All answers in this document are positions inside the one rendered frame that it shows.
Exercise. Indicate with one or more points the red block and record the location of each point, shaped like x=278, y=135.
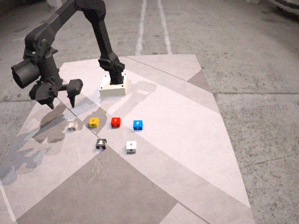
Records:
x=116, y=122

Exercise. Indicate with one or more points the yellow block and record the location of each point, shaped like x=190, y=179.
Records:
x=94, y=122

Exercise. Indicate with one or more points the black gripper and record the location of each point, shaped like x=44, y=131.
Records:
x=73, y=87

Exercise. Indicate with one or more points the blue block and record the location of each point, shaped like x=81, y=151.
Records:
x=137, y=125

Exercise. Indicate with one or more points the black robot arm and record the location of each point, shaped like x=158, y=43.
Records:
x=41, y=38

